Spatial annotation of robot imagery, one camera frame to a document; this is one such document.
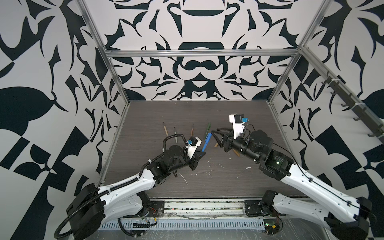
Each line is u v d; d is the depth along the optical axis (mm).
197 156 663
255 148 475
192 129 1023
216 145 595
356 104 585
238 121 533
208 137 686
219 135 585
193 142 626
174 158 568
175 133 533
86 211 401
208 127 1050
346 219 397
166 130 1022
